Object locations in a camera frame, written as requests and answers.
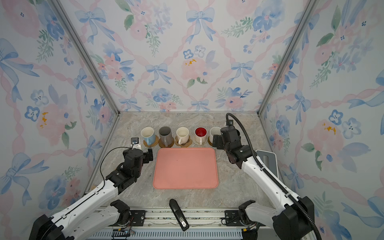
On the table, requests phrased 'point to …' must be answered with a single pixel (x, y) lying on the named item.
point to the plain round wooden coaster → (163, 146)
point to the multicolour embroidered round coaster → (194, 141)
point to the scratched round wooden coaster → (209, 141)
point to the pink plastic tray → (182, 168)
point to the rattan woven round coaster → (155, 143)
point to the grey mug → (165, 136)
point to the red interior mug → (200, 135)
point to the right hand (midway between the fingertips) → (223, 136)
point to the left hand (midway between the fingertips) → (142, 146)
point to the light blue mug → (148, 133)
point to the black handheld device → (179, 214)
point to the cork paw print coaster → (185, 145)
